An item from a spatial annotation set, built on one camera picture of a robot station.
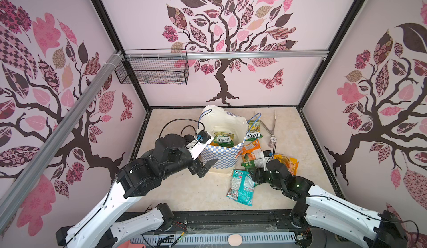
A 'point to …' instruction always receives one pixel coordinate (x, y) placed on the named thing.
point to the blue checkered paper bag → (228, 131)
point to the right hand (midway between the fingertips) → (252, 168)
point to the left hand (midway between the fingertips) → (205, 152)
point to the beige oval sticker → (234, 239)
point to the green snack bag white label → (254, 164)
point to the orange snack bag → (251, 150)
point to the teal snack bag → (242, 187)
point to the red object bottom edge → (128, 244)
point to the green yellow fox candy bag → (253, 130)
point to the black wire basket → (155, 67)
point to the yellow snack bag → (291, 163)
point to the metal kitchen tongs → (272, 134)
